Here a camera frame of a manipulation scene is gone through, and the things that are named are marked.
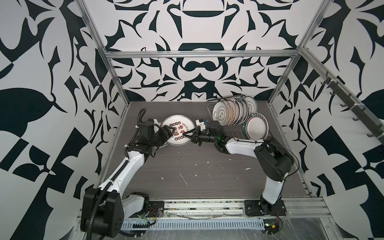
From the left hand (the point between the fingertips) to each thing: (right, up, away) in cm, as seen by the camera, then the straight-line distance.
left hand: (173, 128), depth 82 cm
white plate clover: (+29, +9, +18) cm, 36 cm away
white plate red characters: (+4, +2, +5) cm, 7 cm away
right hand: (+6, -3, -2) cm, 7 cm away
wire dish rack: (+23, +16, +26) cm, 39 cm away
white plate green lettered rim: (+50, 0, +12) cm, 52 cm away
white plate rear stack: (+50, +14, +19) cm, 56 cm away
